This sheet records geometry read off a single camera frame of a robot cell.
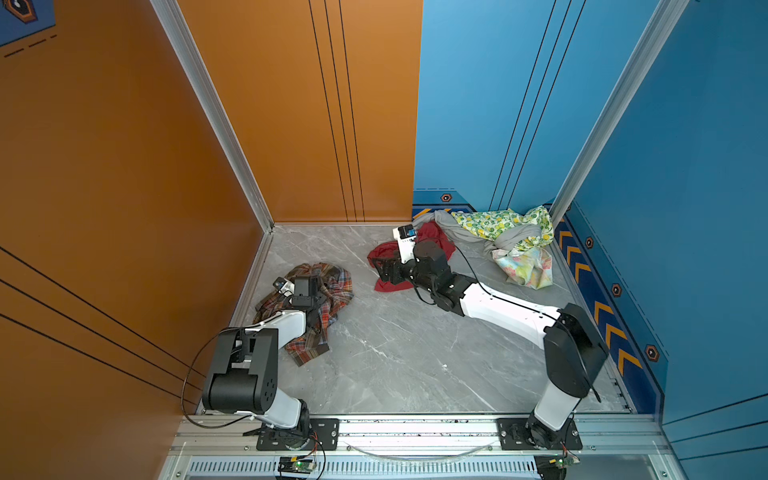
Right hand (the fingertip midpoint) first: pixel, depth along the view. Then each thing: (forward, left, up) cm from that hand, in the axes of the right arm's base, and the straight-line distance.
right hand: (380, 257), depth 82 cm
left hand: (+1, +23, -18) cm, 29 cm away
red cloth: (+26, -16, -17) cm, 35 cm away
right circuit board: (-45, -41, -24) cm, 66 cm away
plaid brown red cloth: (+2, +15, -19) cm, 24 cm away
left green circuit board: (-44, +20, -24) cm, 54 cm away
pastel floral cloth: (+7, -48, -14) cm, 51 cm away
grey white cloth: (+23, -33, -21) cm, 46 cm away
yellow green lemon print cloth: (+29, -41, -16) cm, 53 cm away
